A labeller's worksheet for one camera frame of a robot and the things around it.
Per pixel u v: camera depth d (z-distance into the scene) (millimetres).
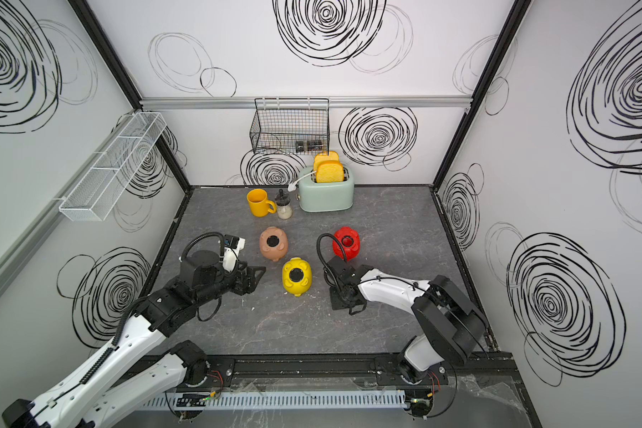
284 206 1033
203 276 539
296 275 848
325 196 1073
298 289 826
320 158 1007
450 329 432
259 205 1051
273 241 914
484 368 746
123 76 841
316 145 888
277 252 916
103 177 752
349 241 940
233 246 638
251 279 652
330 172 986
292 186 1037
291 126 1239
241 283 639
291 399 963
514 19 726
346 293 627
